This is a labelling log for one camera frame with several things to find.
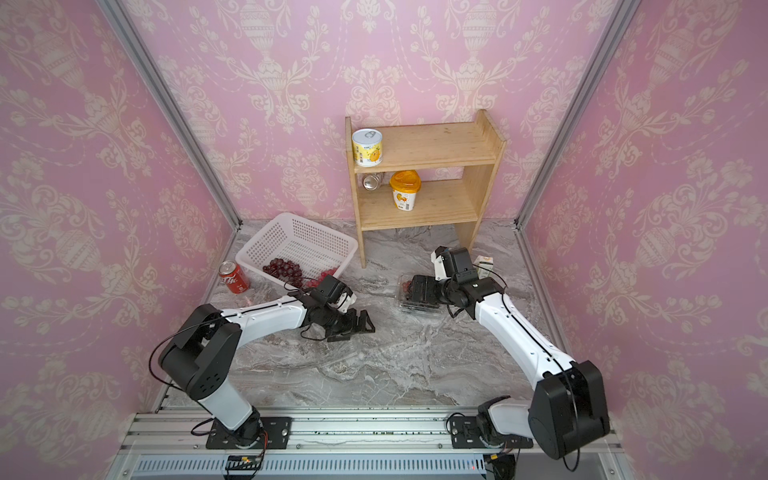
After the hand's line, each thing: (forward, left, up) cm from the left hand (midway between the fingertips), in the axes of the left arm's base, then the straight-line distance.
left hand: (365, 334), depth 87 cm
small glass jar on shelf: (+41, -1, +25) cm, 47 cm away
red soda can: (+16, +42, +5) cm, 45 cm away
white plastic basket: (+35, +22, -3) cm, 42 cm away
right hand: (+8, -17, +12) cm, 22 cm away
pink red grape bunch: (+18, +18, 0) cm, 25 cm away
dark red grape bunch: (+21, +28, +1) cm, 35 cm away
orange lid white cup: (+34, -11, +27) cm, 45 cm away
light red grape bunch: (+17, -13, -2) cm, 22 cm away
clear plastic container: (+10, -14, -1) cm, 18 cm away
